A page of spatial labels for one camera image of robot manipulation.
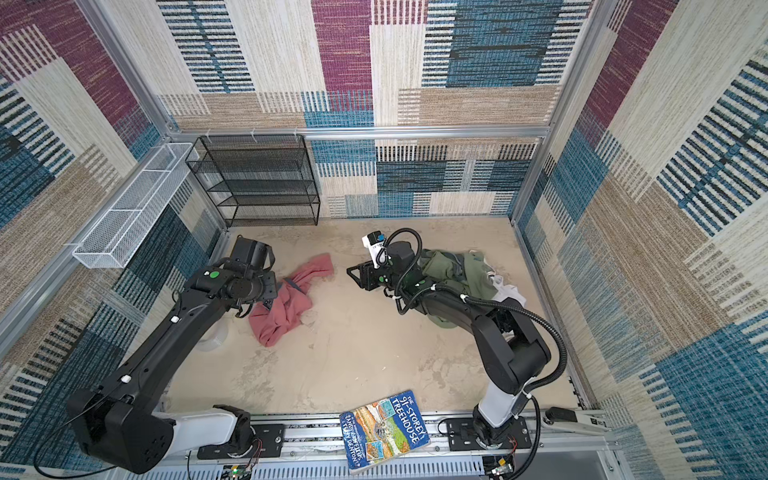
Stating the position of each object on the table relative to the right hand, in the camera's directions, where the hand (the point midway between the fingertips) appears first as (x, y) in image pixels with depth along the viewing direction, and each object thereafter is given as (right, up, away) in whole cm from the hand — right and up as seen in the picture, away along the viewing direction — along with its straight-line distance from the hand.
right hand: (354, 272), depth 85 cm
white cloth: (+47, -7, +11) cm, 49 cm away
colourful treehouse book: (+8, -37, -12) cm, 40 cm away
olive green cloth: (+34, 0, +8) cm, 35 cm away
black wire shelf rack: (-37, +31, +24) cm, 54 cm away
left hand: (-22, -2, -6) cm, 23 cm away
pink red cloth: (-23, -15, +2) cm, 27 cm away
